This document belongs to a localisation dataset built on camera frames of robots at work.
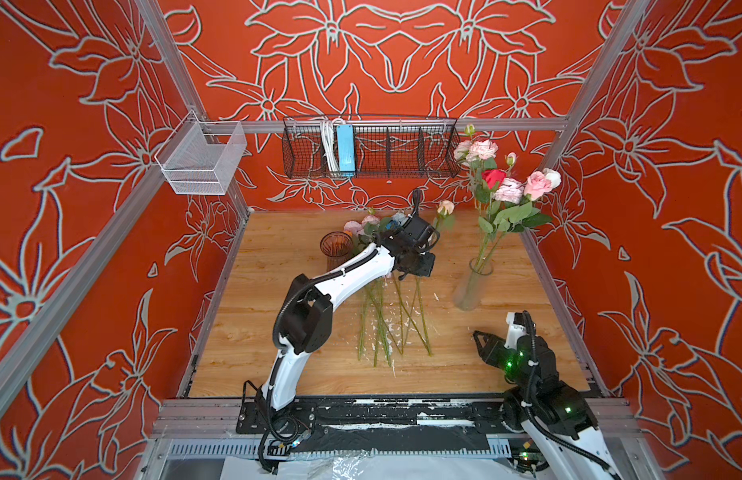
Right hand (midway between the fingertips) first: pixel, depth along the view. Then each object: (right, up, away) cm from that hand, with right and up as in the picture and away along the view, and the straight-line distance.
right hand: (474, 334), depth 78 cm
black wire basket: (-14, +56, +20) cm, 61 cm away
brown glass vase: (-38, +23, +10) cm, 46 cm away
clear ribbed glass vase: (+2, +8, +10) cm, 13 cm away
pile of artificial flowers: (-23, +5, +17) cm, 29 cm away
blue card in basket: (-35, +53, +12) cm, 64 cm away
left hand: (-11, +18, +8) cm, 22 cm away
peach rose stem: (-5, +35, +12) cm, 37 cm away
